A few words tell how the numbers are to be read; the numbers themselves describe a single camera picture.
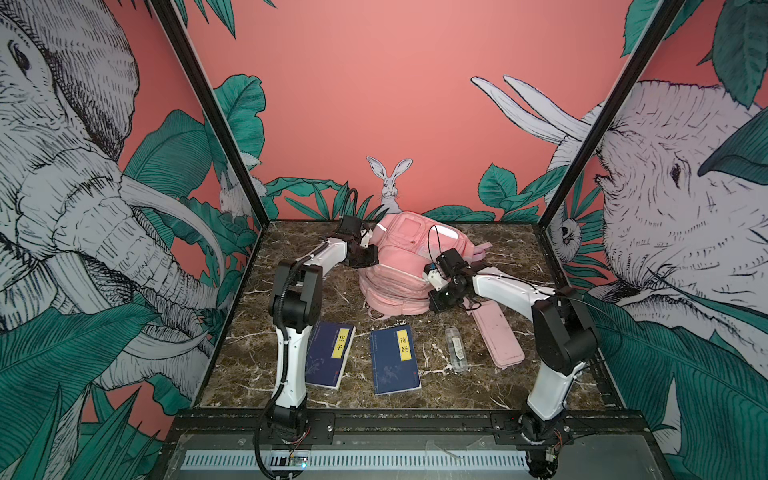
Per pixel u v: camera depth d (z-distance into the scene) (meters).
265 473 0.67
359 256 0.91
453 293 0.78
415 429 0.76
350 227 0.86
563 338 0.49
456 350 0.86
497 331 0.89
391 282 0.98
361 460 0.70
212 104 0.85
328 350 0.86
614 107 0.86
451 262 0.78
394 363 0.84
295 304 0.60
